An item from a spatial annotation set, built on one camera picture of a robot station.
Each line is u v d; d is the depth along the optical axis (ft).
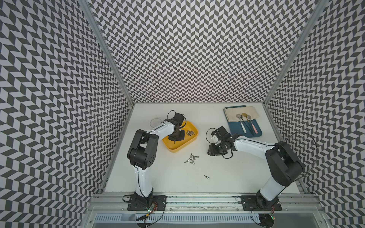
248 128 3.37
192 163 2.90
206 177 2.71
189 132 3.28
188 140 2.91
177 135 2.73
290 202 2.48
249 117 3.56
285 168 1.50
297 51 2.71
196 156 2.96
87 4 2.33
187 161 2.84
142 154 1.69
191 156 2.93
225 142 2.23
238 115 3.56
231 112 3.56
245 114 3.67
